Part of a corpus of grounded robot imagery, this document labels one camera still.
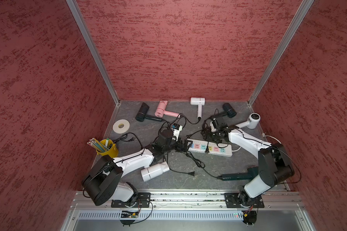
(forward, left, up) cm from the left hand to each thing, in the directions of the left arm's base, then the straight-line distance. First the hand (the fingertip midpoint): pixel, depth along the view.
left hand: (186, 142), depth 83 cm
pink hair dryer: (+31, +18, -7) cm, 37 cm away
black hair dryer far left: (+27, +33, -7) cm, 43 cm away
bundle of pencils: (-3, +51, +3) cm, 51 cm away
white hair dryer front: (-16, +21, -6) cm, 27 cm away
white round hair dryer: (+20, -47, -2) cm, 52 cm away
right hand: (+5, -14, -6) cm, 16 cm away
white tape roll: (+19, +47, -11) cm, 52 cm away
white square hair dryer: (+41, -12, -6) cm, 43 cm away
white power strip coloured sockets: (+1, -19, -9) cm, 21 cm away
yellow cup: (-4, +44, -5) cm, 45 cm away
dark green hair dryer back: (+32, -36, -8) cm, 49 cm away
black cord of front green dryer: (-10, -10, -11) cm, 18 cm away
